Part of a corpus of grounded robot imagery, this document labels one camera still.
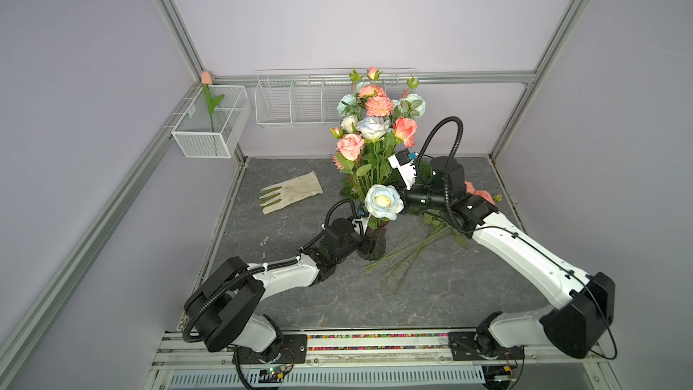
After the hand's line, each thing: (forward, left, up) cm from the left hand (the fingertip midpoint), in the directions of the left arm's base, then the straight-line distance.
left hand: (376, 226), depth 84 cm
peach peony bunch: (-8, -7, -13) cm, 17 cm away
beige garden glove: (+26, +30, -13) cm, 42 cm away
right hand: (+1, +1, +18) cm, 18 cm away
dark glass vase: (-8, +2, +4) cm, 9 cm away
